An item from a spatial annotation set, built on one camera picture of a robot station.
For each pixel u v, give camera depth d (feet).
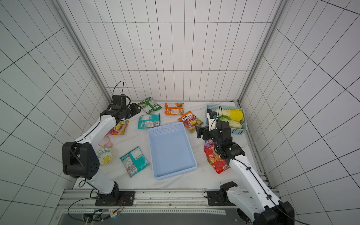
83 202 2.12
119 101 2.23
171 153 2.95
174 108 3.64
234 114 3.29
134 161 2.80
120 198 2.35
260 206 1.28
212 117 2.15
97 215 3.53
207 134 2.24
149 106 3.74
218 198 2.38
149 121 3.39
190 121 3.41
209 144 3.02
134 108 2.60
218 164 2.65
